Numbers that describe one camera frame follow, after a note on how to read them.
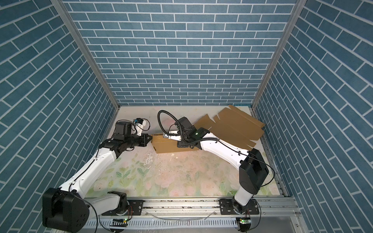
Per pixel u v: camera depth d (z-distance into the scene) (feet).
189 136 2.03
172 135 2.30
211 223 2.53
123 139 2.04
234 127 3.59
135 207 2.45
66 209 1.26
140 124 2.40
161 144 2.64
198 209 2.42
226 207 2.42
